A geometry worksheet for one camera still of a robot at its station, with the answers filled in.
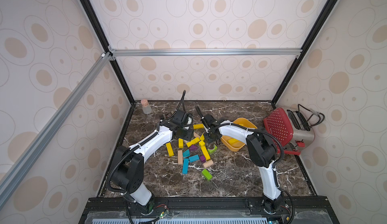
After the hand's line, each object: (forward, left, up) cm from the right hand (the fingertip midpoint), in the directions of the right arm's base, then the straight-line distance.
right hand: (215, 137), depth 99 cm
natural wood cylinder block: (-19, +5, +1) cm, 19 cm away
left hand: (-6, +14, +12) cm, 19 cm away
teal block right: (-15, +13, 0) cm, 20 cm away
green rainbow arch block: (-11, +3, +1) cm, 11 cm away
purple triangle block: (-9, +14, 0) cm, 17 cm away
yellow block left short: (-11, +28, +2) cm, 30 cm away
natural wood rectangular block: (+1, +13, +1) cm, 13 cm away
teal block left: (-13, +18, +1) cm, 22 cm away
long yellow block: (-12, +6, 0) cm, 13 cm away
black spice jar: (+13, +37, +4) cm, 40 cm away
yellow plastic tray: (-8, -10, +5) cm, 14 cm away
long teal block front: (-20, +18, 0) cm, 27 cm away
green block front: (-25, +5, +1) cm, 26 cm away
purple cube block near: (-16, +8, 0) cm, 17 cm away
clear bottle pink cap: (+19, +50, +6) cm, 54 cm away
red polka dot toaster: (-3, -41, +16) cm, 44 cm away
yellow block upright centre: (-2, +9, +3) cm, 9 cm away
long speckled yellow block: (-6, +14, +2) cm, 15 cm away
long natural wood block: (-15, +21, +1) cm, 26 cm away
